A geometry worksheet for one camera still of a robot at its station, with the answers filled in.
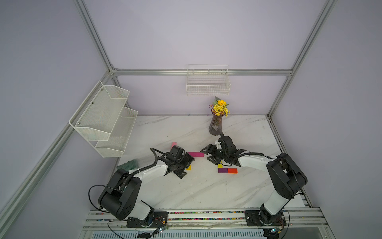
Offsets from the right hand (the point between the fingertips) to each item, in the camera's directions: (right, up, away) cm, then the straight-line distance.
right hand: (204, 155), depth 90 cm
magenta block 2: (-7, +2, -6) cm, 9 cm away
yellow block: (-9, -5, -10) cm, 14 cm away
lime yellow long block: (+9, -5, -6) cm, 12 cm away
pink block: (-21, +6, +14) cm, 26 cm away
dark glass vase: (+9, +17, +13) cm, 23 cm away
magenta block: (-3, -1, +7) cm, 8 cm away
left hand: (-7, -6, -2) cm, 10 cm away
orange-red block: (+18, -10, 0) cm, 20 cm away
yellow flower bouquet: (+10, +30, 0) cm, 31 cm away
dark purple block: (+12, -9, 0) cm, 15 cm away
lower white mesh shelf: (-55, +6, -1) cm, 55 cm away
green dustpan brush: (-46, -7, 0) cm, 47 cm away
